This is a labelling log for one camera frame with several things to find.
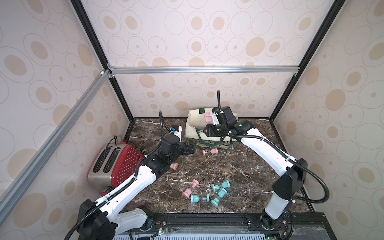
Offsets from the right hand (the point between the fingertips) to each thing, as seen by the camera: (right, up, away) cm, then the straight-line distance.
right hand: (212, 128), depth 81 cm
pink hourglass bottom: (-13, -35, -2) cm, 37 cm away
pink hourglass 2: (-9, -31, +3) cm, 32 cm away
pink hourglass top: (+4, -14, +17) cm, 22 cm away
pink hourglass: (-22, -22, +8) cm, 33 cm away
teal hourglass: (-5, -38, -1) cm, 38 cm away
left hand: (-10, -6, -7) cm, 13 cm away
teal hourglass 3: (+8, -31, +3) cm, 32 cm away
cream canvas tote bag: (-9, +4, +18) cm, 21 cm away
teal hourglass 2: (+5, -36, 0) cm, 36 cm away
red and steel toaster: (-51, -19, -7) cm, 55 cm away
